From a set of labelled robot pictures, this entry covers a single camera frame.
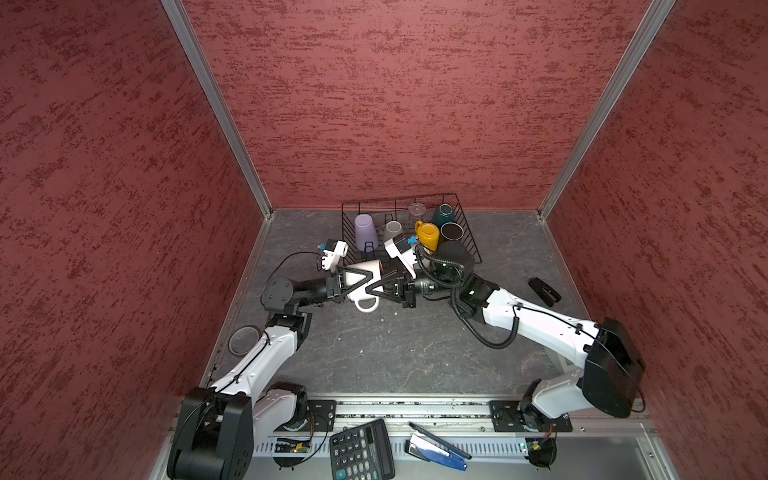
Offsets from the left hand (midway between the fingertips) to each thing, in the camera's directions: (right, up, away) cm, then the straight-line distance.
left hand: (374, 288), depth 65 cm
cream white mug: (+4, +14, +33) cm, 36 cm away
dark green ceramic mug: (+22, +20, +38) cm, 49 cm away
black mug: (+24, +13, +35) cm, 45 cm away
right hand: (-1, -1, -2) cm, 3 cm away
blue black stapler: (+13, -39, +4) cm, 41 cm away
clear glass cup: (+13, +21, +43) cm, 50 cm away
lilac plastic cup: (-5, +12, +35) cm, 37 cm away
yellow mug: (+16, +12, +34) cm, 40 cm away
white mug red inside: (-2, -2, -2) cm, 4 cm away
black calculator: (-3, -39, +3) cm, 39 cm away
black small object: (+56, -8, +32) cm, 65 cm away
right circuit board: (+41, -41, +6) cm, 58 cm away
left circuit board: (-21, -40, +7) cm, 46 cm away
